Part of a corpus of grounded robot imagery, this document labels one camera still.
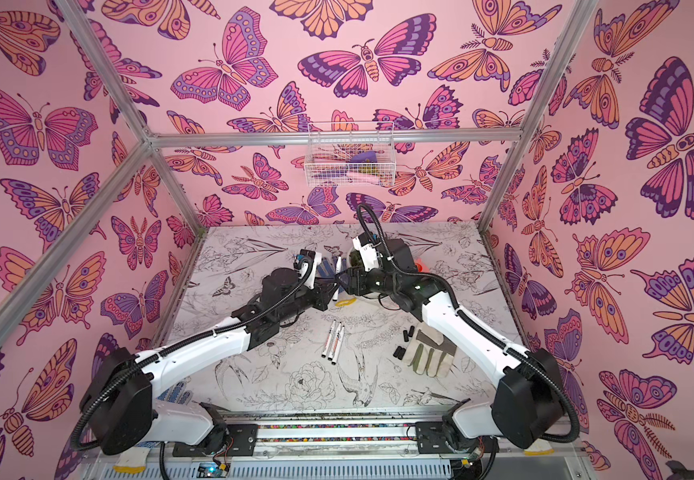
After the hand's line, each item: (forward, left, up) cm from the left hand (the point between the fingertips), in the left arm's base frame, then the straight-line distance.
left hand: (341, 279), depth 77 cm
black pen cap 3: (-11, -15, -23) cm, 29 cm away
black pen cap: (-6, -19, -22) cm, 30 cm away
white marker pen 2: (-6, +1, -22) cm, 23 cm away
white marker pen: (-12, +4, -23) cm, 26 cm away
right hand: (+1, -1, +2) cm, 2 cm away
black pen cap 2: (-11, -17, -23) cm, 30 cm away
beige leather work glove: (-10, -25, -23) cm, 35 cm away
